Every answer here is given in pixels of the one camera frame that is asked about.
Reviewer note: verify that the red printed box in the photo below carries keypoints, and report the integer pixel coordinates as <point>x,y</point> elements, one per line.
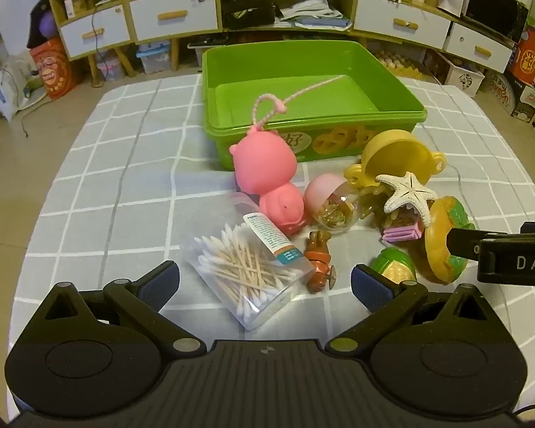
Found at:
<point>528,60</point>

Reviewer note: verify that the white starfish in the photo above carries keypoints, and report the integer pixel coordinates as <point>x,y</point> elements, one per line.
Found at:
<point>408,191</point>

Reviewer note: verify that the clear bin blue lid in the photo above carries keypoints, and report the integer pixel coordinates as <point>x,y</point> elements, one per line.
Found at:
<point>154,58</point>

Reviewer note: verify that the cardboard carton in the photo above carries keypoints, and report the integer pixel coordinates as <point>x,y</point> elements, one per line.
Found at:
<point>530,100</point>

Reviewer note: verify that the green yellow corn toy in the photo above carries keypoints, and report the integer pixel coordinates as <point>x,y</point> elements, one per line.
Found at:
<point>392,265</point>

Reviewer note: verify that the orange printed carton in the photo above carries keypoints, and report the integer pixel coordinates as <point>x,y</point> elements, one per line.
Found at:
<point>53,71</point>

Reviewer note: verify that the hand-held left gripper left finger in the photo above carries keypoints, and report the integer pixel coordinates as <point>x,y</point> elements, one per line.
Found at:
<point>160,283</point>

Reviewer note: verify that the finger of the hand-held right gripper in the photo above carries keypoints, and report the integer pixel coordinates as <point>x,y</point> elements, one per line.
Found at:
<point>461,243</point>

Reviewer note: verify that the pink clear capsule ball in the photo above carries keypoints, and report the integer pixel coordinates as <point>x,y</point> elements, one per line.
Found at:
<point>321,191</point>

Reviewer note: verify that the white plastic crate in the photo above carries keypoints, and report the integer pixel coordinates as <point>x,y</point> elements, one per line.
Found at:
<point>463,81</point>

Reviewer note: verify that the grey checked tablecloth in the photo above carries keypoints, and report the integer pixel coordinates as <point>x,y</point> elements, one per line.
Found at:
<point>116,187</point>

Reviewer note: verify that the white plastic bag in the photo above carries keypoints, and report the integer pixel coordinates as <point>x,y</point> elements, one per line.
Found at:
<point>4,91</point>

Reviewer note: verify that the black bag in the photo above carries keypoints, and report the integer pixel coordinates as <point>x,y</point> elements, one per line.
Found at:
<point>247,11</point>

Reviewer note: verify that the clear storage bin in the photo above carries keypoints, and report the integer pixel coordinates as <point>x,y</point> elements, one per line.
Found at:
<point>110,67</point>

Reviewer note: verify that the green plastic storage box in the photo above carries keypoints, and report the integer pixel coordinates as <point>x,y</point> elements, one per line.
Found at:
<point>330,102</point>

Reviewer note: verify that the round printed tin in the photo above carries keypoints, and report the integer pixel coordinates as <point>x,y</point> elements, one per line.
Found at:
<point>501,91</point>

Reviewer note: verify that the clear cotton swab container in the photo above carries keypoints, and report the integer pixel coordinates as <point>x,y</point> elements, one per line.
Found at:
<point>232,267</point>

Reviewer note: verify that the egg tray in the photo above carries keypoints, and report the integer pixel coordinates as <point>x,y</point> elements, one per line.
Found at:
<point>397,60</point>

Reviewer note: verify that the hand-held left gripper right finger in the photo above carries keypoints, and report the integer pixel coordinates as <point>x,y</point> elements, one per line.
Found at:
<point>370,287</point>

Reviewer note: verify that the black microwave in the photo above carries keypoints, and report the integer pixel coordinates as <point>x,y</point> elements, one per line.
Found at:
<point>490,6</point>

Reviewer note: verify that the yellow toy pot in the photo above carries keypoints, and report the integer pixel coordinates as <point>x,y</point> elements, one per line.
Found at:
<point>397,151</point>

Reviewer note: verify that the brown toy figurine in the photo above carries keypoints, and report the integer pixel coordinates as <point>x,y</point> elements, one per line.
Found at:
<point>317,249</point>

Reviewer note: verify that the pile of folded cloths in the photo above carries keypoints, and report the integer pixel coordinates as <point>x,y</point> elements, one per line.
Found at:
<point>312,13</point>

